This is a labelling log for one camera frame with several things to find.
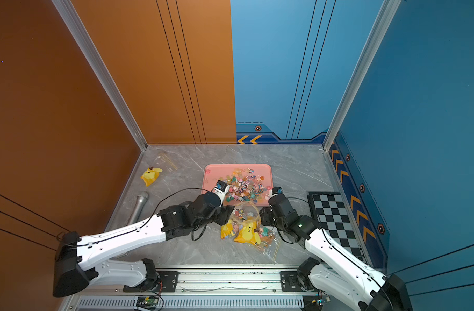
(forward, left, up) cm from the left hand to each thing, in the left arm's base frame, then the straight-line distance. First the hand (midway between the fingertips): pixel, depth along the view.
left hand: (230, 202), depth 75 cm
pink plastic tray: (+21, -6, -17) cm, 28 cm away
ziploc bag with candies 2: (-8, -14, -17) cm, 23 cm away
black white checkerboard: (+2, -46, -15) cm, 48 cm away
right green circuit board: (-30, -31, -19) cm, 47 cm away
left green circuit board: (-30, +31, -21) cm, 48 cm away
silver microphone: (+7, +45, -16) cm, 49 cm away
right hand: (-1, -13, -7) cm, 15 cm away
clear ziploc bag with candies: (+35, +43, -19) cm, 58 cm away
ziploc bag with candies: (+3, -5, -14) cm, 15 cm away
